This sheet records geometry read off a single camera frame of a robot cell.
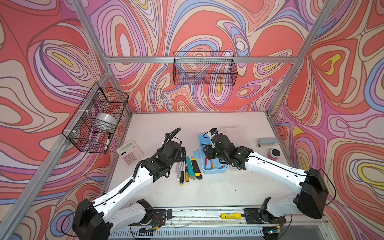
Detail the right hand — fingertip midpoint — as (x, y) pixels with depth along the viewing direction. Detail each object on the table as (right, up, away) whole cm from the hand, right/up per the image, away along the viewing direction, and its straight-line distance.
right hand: (207, 151), depth 80 cm
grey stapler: (+42, +4, +18) cm, 46 cm away
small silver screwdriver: (-16, -10, +10) cm, 22 cm away
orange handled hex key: (+4, -10, +11) cm, 15 cm away
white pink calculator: (-48, -3, +15) cm, 51 cm away
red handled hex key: (+1, -8, +13) cm, 15 cm away
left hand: (-15, +2, 0) cm, 16 cm away
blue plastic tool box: (+2, -11, +11) cm, 16 cm away
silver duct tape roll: (-49, +16, -11) cm, 53 cm away
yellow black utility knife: (-5, -15, +6) cm, 16 cm away
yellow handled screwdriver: (-12, -14, +6) cm, 19 cm away
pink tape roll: (+42, -3, +10) cm, 44 cm away
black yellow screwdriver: (-14, -14, +6) cm, 21 cm away
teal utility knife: (-10, -12, +10) cm, 18 cm away
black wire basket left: (-60, +10, -12) cm, 62 cm away
